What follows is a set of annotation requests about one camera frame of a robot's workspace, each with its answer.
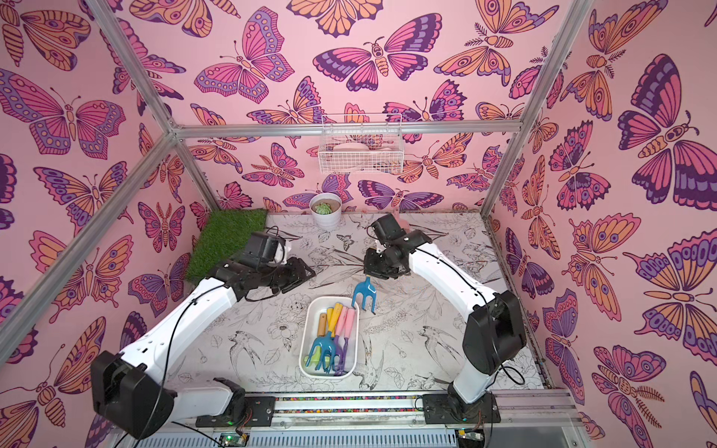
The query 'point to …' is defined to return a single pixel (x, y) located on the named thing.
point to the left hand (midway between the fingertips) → (314, 273)
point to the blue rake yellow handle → (321, 342)
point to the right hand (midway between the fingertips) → (359, 273)
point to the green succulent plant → (323, 208)
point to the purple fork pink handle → (349, 324)
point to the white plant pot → (328, 222)
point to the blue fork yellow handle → (329, 346)
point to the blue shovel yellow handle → (366, 288)
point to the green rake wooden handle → (316, 353)
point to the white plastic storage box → (311, 307)
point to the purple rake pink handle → (339, 363)
